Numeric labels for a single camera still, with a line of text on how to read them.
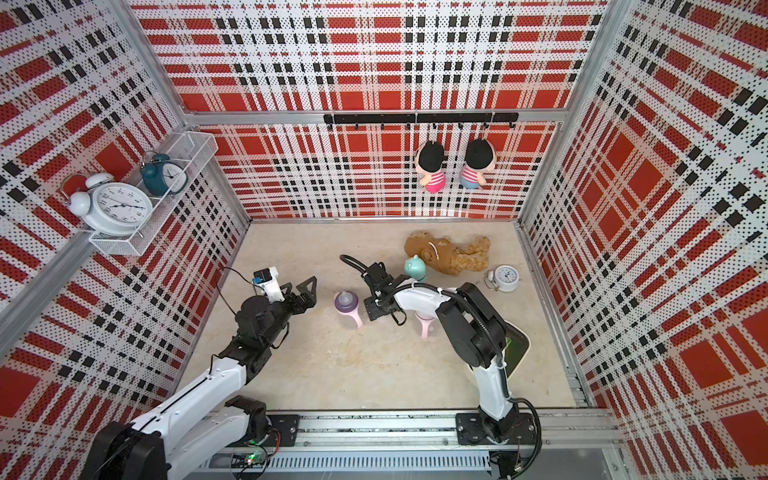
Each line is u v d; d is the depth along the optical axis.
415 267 0.86
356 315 0.84
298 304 0.73
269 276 0.72
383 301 0.70
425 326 0.80
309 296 0.75
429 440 0.73
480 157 0.94
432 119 0.92
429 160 0.95
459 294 0.54
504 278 0.99
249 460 0.69
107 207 0.61
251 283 0.69
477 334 0.51
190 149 0.91
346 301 0.82
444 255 0.99
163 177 0.72
